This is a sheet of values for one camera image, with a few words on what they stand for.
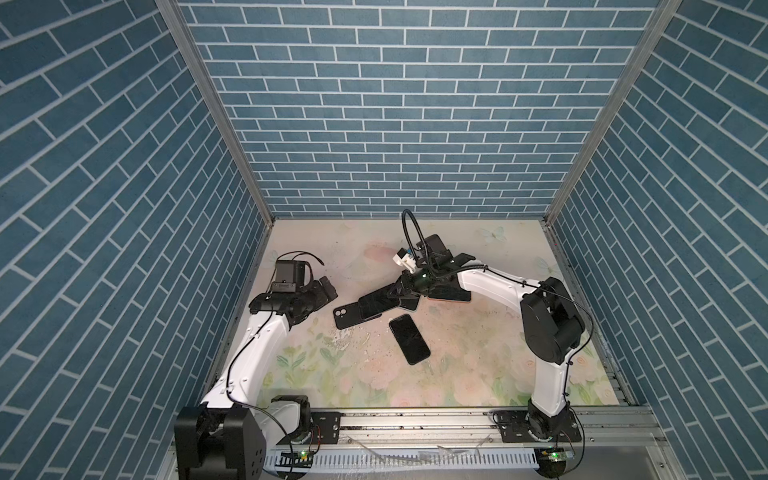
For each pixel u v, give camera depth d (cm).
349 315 94
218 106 87
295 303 57
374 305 102
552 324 51
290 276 63
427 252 74
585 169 104
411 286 79
